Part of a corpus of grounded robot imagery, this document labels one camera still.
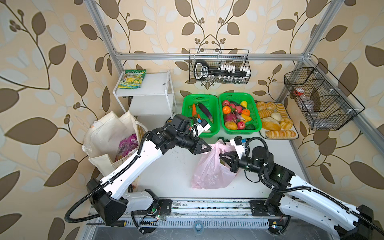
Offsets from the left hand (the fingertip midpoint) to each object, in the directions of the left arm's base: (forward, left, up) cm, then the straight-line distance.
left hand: (211, 148), depth 64 cm
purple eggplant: (+46, +1, -27) cm, 53 cm away
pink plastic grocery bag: (-7, 0, -9) cm, 11 cm away
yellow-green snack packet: (+39, +45, +7) cm, 60 cm away
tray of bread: (+34, -48, -23) cm, 63 cm away
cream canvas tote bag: (+10, +58, -11) cm, 60 cm away
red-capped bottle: (+34, -49, +5) cm, 60 cm away
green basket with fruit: (+41, -23, -23) cm, 52 cm away
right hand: (-1, -5, -6) cm, 8 cm away
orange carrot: (+45, +10, -25) cm, 52 cm away
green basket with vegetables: (+51, -4, -23) cm, 56 cm away
